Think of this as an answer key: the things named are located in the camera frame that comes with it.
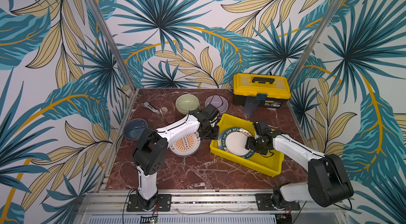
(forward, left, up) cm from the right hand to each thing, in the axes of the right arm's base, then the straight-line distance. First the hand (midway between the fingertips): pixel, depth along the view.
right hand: (248, 147), depth 91 cm
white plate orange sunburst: (+2, +36, +1) cm, 36 cm away
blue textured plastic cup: (+26, -6, +7) cm, 27 cm away
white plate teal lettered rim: (+3, +8, +2) cm, 9 cm away
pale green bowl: (+32, +36, +5) cm, 48 cm away
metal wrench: (+34, +64, +3) cm, 72 cm away
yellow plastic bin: (-10, -10, -1) cm, 15 cm away
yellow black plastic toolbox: (+32, -22, +16) cm, 42 cm away
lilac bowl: (+31, +14, +5) cm, 34 cm away
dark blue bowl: (+14, +67, +4) cm, 69 cm away
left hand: (+2, +19, +8) cm, 21 cm away
